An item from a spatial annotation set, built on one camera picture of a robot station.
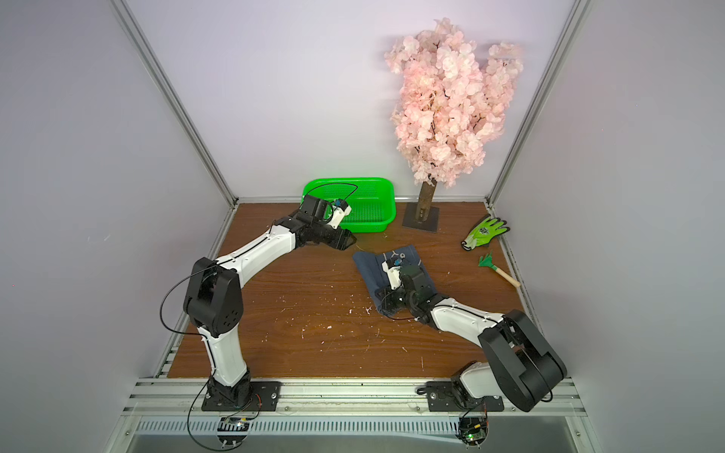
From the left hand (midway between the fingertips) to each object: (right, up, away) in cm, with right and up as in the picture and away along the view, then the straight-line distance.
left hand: (352, 234), depth 90 cm
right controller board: (+32, -49, -20) cm, 62 cm away
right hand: (+8, -17, -4) cm, 19 cm away
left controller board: (-30, -51, -18) cm, 62 cm away
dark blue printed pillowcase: (+8, -15, +1) cm, 17 cm away
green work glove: (+50, -1, +17) cm, 53 cm away
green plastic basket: (+6, +13, +31) cm, 35 cm away
